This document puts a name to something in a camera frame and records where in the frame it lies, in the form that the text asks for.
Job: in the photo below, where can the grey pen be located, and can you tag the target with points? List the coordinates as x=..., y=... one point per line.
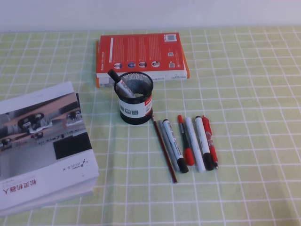
x=168, y=146

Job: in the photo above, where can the red retractable pen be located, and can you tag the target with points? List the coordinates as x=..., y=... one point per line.
x=208, y=132

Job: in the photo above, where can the white booklet stack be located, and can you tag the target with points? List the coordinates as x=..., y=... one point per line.
x=45, y=151

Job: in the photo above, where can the orange book underneath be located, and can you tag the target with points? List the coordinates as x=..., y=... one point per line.
x=108, y=81

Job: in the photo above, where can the black pen red cap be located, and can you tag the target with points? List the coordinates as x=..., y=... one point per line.
x=187, y=153

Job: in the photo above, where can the white marker black end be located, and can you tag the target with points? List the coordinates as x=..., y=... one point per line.
x=207, y=157

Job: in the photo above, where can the red book on top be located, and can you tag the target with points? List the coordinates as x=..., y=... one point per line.
x=156, y=54

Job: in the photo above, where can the white marker with black cap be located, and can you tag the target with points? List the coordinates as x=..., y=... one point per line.
x=120, y=83

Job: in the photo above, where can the black mesh pen holder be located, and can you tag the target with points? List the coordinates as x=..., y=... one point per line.
x=137, y=110

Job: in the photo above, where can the white paint marker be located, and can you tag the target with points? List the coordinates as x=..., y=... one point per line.
x=195, y=145

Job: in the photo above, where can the dark red pencil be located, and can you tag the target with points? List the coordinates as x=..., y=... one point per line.
x=170, y=167

